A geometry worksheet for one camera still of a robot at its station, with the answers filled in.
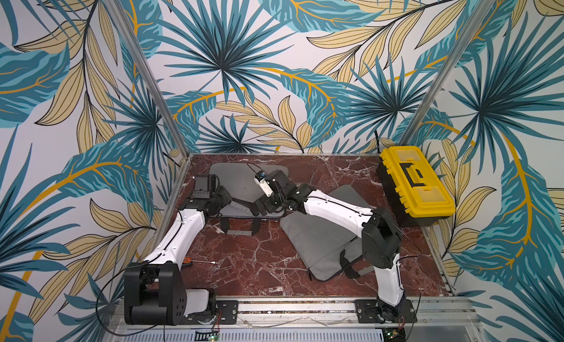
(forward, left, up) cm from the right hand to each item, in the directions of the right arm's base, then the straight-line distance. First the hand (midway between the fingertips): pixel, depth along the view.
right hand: (264, 196), depth 87 cm
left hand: (-1, +15, +1) cm, 15 cm away
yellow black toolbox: (-4, -58, +3) cm, 58 cm away
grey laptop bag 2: (-19, -23, -11) cm, 32 cm away
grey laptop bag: (-2, +12, -12) cm, 17 cm away
